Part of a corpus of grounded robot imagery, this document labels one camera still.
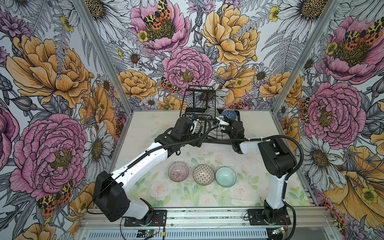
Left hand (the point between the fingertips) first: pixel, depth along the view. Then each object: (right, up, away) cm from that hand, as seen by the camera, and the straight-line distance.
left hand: (194, 137), depth 80 cm
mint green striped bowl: (+18, -23, +6) cm, 30 cm away
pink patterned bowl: (-9, -21, +9) cm, 24 cm away
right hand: (+21, +11, +18) cm, 29 cm away
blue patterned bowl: (+26, +15, +34) cm, 46 cm away
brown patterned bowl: (+5, -22, +7) cm, 24 cm away
